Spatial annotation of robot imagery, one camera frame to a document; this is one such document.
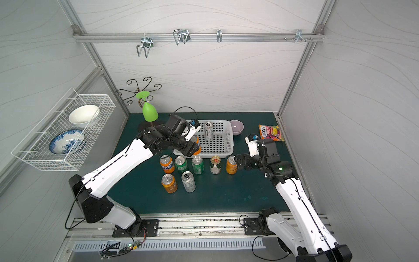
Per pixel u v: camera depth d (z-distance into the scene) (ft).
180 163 2.75
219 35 2.38
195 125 2.12
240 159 2.17
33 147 1.85
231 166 2.77
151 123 3.55
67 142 2.13
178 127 1.83
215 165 2.76
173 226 2.46
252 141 2.13
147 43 2.57
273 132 3.50
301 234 1.27
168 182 2.53
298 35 2.51
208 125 3.12
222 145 3.40
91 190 1.33
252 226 2.40
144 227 2.39
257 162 2.00
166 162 2.76
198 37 2.57
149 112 3.05
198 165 2.76
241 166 2.17
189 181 2.46
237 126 3.57
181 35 2.49
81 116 2.39
